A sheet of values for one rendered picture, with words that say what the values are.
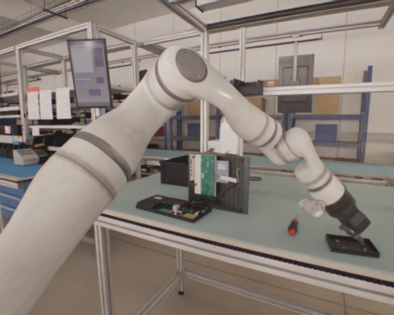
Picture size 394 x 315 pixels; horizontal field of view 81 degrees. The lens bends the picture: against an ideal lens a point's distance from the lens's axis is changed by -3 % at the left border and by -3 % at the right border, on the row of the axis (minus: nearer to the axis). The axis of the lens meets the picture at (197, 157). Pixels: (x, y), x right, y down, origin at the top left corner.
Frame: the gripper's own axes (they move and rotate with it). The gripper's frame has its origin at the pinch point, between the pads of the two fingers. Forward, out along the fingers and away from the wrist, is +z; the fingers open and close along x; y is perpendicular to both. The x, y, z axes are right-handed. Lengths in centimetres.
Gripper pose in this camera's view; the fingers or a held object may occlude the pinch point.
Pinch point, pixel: (361, 244)
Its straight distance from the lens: 80.2
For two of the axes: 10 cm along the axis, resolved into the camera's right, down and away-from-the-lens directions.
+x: -1.0, -1.5, 9.8
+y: 7.0, -7.1, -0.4
